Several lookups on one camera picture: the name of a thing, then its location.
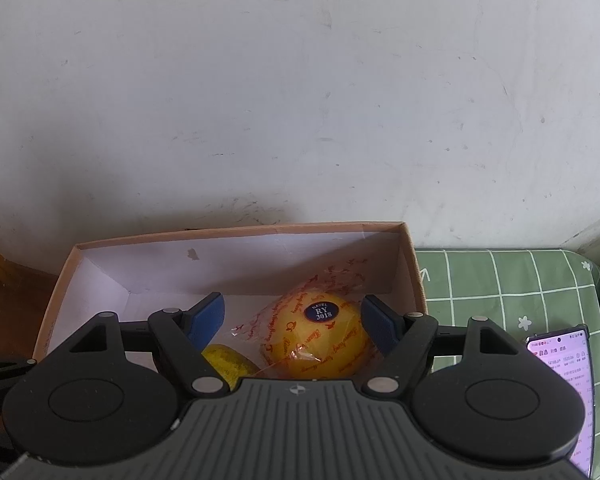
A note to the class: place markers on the orange with blue sticker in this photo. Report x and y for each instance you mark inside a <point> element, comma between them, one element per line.
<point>300,347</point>

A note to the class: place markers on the green checked tablecloth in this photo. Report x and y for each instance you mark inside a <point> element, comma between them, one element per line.
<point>480,290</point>

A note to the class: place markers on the cardboard box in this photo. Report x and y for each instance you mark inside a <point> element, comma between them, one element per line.
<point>155,270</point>

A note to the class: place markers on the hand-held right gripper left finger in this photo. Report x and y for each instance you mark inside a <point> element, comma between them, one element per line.
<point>207,318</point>

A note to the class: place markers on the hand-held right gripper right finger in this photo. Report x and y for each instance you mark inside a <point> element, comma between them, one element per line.
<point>377,321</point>

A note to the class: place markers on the smartphone with lit screen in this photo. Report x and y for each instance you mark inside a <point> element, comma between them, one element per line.
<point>575,365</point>

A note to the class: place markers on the yellow green mango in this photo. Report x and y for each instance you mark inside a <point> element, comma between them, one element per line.
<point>227,364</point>

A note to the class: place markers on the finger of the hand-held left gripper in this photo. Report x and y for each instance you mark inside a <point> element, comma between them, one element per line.
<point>5,366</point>

